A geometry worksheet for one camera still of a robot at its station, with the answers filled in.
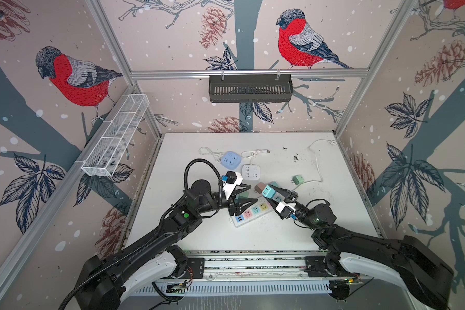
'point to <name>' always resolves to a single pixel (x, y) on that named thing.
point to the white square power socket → (250, 174)
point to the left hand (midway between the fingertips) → (252, 196)
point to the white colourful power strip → (261, 208)
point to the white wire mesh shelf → (115, 135)
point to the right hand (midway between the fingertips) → (268, 190)
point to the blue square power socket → (230, 160)
